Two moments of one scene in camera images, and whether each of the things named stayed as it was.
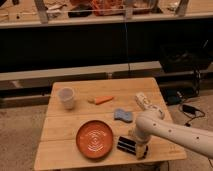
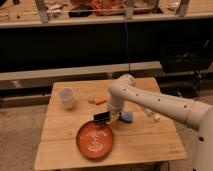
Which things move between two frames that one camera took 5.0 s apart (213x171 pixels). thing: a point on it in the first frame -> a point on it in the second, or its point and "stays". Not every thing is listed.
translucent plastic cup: (67, 94) stays
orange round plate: (94, 139) stays
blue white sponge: (119, 114) stays
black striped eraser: (126, 145) -> (103, 117)
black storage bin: (185, 56) stays
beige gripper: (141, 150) -> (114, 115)
